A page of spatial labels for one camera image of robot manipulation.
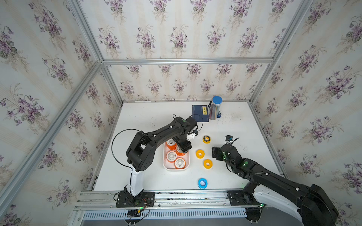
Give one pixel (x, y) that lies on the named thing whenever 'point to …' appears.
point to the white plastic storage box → (168, 166)
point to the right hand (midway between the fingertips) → (218, 149)
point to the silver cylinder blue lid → (215, 107)
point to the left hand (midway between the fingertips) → (183, 148)
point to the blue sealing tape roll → (202, 183)
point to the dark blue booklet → (200, 112)
